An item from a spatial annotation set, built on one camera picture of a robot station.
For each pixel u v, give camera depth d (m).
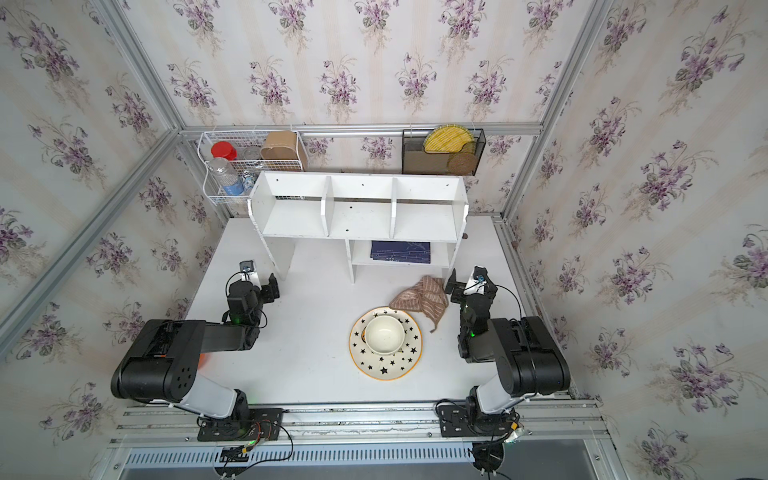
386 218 0.88
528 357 0.46
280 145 0.88
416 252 0.91
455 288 0.82
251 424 0.72
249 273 0.79
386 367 0.82
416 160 0.97
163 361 0.45
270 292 0.84
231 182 0.91
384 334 0.86
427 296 0.92
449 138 0.94
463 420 0.73
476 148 0.95
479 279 0.75
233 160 0.92
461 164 0.97
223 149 0.92
